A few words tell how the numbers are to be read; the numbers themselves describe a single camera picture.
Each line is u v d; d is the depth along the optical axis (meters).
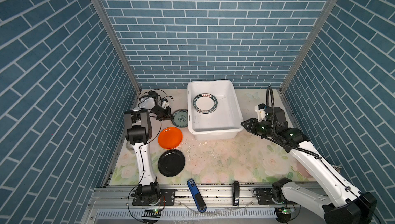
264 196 0.74
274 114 0.55
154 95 0.93
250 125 0.65
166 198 0.74
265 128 0.62
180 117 1.03
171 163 0.85
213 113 1.05
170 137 0.95
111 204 0.72
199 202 0.73
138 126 0.60
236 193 0.73
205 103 1.09
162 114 0.92
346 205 0.38
